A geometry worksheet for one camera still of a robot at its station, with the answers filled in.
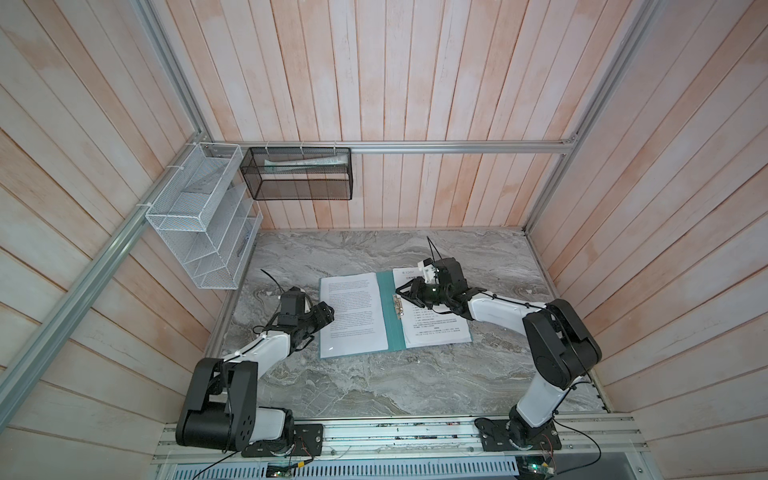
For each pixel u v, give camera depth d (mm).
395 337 909
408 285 858
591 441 648
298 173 1040
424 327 928
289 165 894
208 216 726
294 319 710
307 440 731
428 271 859
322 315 823
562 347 488
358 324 952
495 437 730
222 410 430
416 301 823
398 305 984
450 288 735
